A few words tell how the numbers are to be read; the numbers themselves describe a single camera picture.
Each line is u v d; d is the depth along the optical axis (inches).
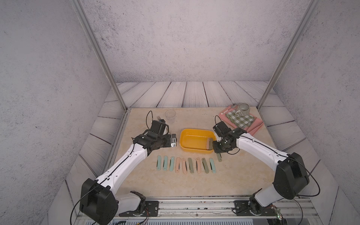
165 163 35.1
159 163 35.2
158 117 45.1
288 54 34.3
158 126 23.8
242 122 43.5
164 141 28.1
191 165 34.9
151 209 28.7
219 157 32.5
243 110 43.7
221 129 26.7
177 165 34.9
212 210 28.7
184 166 34.9
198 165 34.9
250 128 42.0
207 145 37.7
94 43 32.6
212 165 34.9
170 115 43.7
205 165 35.0
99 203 15.2
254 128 42.2
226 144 28.4
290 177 16.9
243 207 28.6
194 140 39.7
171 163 35.1
